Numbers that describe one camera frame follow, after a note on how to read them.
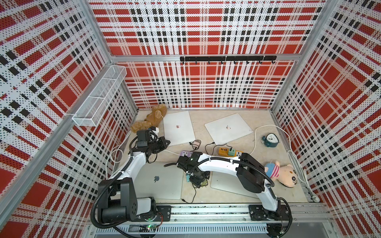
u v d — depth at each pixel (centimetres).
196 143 100
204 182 73
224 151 94
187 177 84
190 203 78
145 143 68
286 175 77
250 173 51
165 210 75
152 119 102
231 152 88
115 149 96
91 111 90
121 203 42
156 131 82
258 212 74
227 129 113
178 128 109
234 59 89
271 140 98
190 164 62
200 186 74
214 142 101
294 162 96
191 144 100
